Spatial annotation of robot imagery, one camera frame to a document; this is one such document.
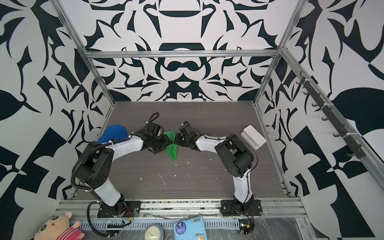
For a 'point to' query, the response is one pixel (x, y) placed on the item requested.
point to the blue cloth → (112, 131)
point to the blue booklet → (191, 229)
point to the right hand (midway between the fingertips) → (175, 138)
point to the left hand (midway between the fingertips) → (172, 141)
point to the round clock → (154, 232)
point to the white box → (253, 138)
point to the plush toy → (58, 227)
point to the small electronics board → (245, 226)
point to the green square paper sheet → (171, 148)
